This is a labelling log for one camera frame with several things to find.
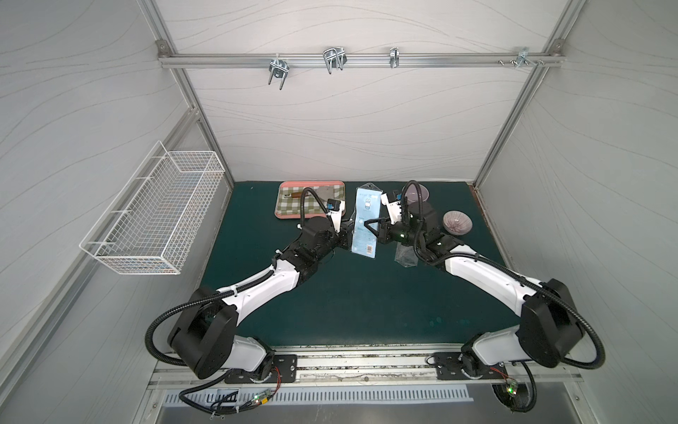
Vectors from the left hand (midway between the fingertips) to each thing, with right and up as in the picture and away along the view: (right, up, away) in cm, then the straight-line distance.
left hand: (354, 222), depth 80 cm
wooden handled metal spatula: (-12, +11, +37) cm, 40 cm away
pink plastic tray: (-21, +17, +41) cm, 49 cm away
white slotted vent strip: (-43, -41, -18) cm, 62 cm away
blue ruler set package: (+4, +5, -4) cm, 7 cm away
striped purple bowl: (+43, -2, +24) cm, 49 cm away
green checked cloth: (-27, +9, +34) cm, 45 cm away
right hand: (+3, 0, -2) cm, 4 cm away
